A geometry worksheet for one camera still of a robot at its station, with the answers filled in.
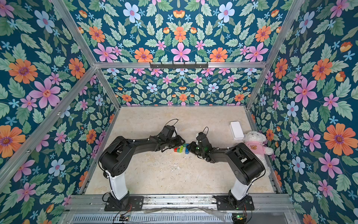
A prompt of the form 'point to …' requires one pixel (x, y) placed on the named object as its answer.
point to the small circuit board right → (239, 218)
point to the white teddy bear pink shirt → (256, 141)
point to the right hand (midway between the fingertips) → (187, 146)
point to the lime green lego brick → (181, 149)
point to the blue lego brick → (187, 151)
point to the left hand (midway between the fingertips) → (186, 141)
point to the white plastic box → (237, 130)
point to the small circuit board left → (123, 218)
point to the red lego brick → (175, 150)
